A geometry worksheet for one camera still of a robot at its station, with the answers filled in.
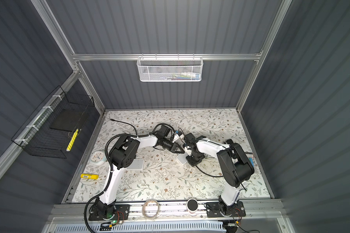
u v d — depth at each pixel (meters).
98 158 0.91
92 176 0.84
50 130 0.72
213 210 0.73
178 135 0.91
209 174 0.87
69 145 0.68
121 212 0.72
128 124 1.12
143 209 0.74
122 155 0.60
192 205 0.71
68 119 0.77
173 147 0.89
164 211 0.75
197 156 0.77
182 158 0.91
